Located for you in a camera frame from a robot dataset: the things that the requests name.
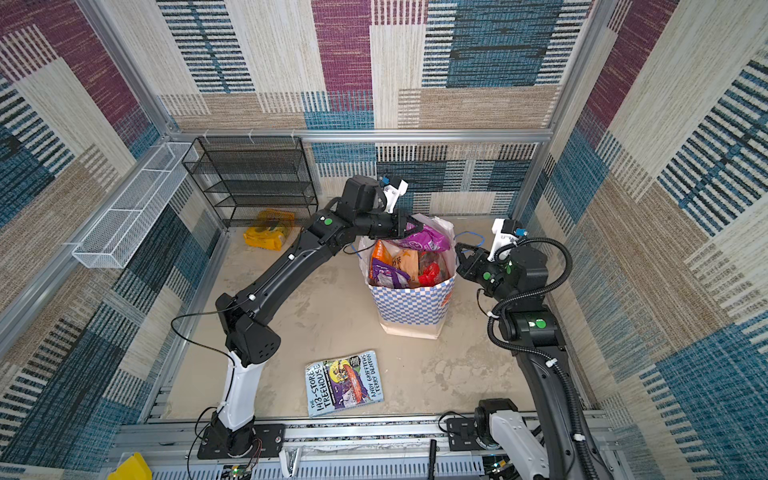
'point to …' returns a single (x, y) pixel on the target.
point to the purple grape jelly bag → (428, 239)
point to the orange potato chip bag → (407, 260)
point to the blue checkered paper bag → (415, 311)
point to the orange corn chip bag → (379, 252)
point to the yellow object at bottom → (133, 468)
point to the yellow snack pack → (271, 226)
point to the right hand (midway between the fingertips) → (454, 250)
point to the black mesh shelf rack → (246, 176)
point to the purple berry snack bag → (384, 275)
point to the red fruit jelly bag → (433, 268)
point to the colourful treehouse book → (342, 383)
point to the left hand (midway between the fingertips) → (426, 221)
